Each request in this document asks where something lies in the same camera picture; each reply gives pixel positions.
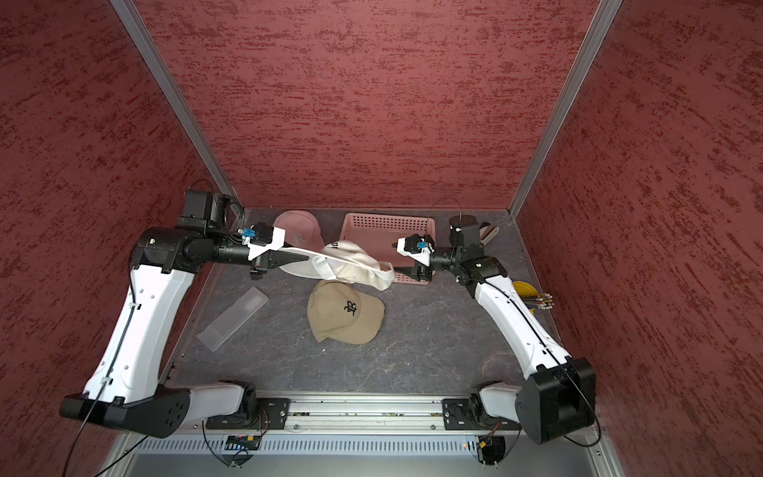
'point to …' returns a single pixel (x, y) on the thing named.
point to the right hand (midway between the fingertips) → (395, 257)
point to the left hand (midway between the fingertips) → (302, 257)
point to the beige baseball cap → (341, 312)
